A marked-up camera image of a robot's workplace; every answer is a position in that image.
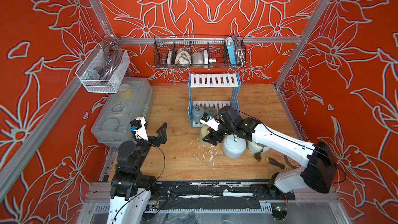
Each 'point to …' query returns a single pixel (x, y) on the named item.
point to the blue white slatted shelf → (213, 90)
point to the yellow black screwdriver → (271, 160)
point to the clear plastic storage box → (134, 99)
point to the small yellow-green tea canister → (205, 131)
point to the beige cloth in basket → (183, 57)
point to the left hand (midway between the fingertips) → (156, 122)
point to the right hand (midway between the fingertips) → (203, 132)
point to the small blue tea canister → (197, 112)
